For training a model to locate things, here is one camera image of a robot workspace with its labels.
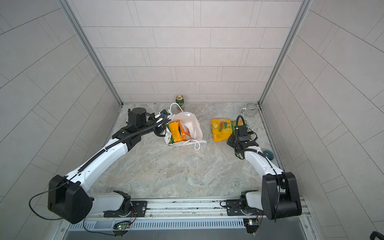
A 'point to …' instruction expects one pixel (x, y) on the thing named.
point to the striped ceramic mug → (250, 110)
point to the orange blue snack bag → (184, 131)
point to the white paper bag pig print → (192, 123)
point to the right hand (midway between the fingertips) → (230, 139)
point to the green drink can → (180, 100)
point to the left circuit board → (122, 225)
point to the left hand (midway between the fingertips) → (172, 116)
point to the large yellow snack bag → (221, 129)
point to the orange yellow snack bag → (176, 135)
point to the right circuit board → (252, 225)
